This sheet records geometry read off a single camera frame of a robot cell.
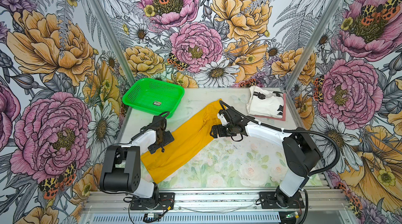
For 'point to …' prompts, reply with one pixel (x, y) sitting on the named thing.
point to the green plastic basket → (155, 96)
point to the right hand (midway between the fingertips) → (218, 137)
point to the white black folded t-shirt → (264, 102)
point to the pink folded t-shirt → (283, 118)
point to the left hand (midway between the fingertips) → (163, 147)
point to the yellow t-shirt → (190, 140)
